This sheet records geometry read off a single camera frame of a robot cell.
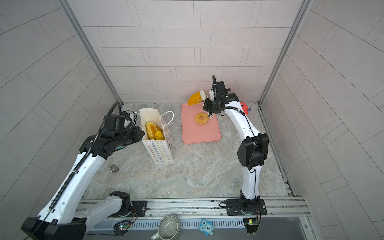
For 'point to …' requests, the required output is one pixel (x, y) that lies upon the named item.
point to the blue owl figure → (207, 227)
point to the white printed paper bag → (160, 151)
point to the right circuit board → (251, 224)
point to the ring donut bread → (201, 121)
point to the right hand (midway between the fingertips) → (204, 106)
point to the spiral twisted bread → (151, 128)
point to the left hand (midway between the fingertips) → (149, 131)
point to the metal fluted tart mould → (169, 227)
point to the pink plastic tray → (193, 132)
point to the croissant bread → (194, 99)
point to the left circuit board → (121, 226)
